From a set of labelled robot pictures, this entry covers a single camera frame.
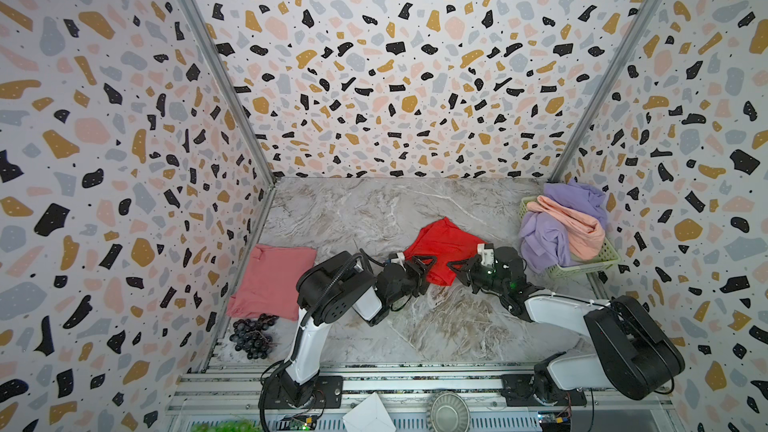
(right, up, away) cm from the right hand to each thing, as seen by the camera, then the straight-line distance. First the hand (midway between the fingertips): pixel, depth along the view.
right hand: (443, 260), depth 84 cm
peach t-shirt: (+46, +6, +10) cm, 48 cm away
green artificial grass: (-50, -34, -18) cm, 63 cm away
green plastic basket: (+43, -4, +8) cm, 43 cm away
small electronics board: (-35, -36, -14) cm, 52 cm away
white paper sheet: (-19, -32, -16) cm, 41 cm away
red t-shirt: (+3, +3, +13) cm, 14 cm away
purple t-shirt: (+31, +5, +6) cm, 32 cm away
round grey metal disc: (0, -34, -13) cm, 37 cm away
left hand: (0, -1, +4) cm, 4 cm away
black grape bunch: (-50, -19, -7) cm, 54 cm away
